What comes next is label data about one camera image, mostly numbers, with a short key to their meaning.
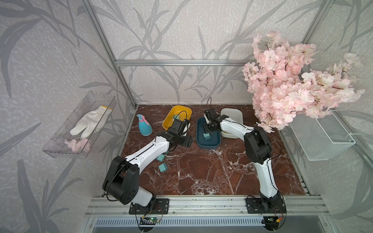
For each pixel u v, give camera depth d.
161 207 0.73
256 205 0.73
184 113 1.12
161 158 0.89
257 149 0.57
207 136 0.98
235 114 1.10
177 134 0.66
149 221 0.71
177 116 1.12
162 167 0.85
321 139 0.61
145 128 0.99
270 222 0.74
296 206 0.75
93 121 0.68
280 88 0.53
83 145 0.56
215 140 1.00
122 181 0.42
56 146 0.57
